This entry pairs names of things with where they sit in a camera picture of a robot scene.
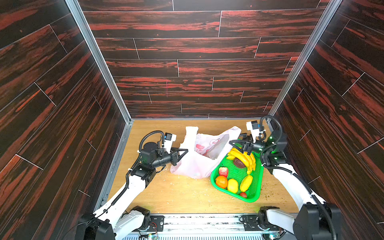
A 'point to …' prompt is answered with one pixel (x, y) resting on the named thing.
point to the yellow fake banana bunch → (248, 160)
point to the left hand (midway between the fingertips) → (187, 152)
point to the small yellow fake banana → (246, 183)
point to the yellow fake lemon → (232, 185)
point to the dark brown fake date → (238, 163)
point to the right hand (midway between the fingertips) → (231, 137)
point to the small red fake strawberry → (243, 194)
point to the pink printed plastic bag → (202, 150)
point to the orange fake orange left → (222, 181)
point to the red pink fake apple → (223, 171)
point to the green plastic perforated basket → (240, 175)
